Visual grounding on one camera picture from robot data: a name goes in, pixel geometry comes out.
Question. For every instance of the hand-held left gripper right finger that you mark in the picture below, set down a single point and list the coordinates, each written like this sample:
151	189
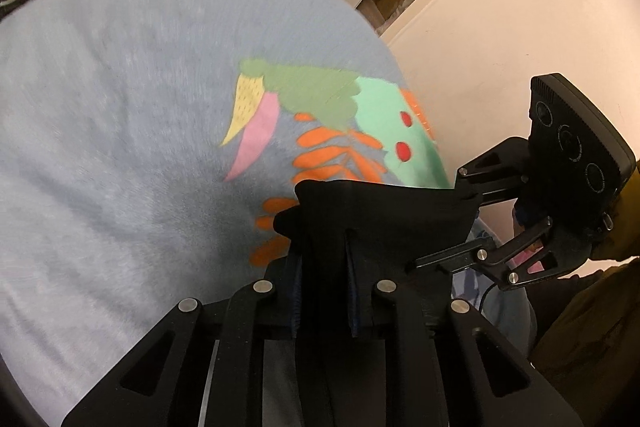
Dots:
355	307

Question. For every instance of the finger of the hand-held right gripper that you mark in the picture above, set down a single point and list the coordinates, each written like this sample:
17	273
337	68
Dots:
465	257
500	177

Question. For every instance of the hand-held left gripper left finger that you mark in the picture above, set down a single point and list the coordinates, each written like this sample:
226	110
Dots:
296	302

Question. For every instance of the black pants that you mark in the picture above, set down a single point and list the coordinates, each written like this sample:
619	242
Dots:
380	227

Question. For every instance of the blue printed bed cover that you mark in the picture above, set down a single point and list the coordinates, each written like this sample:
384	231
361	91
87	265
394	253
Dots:
125	132

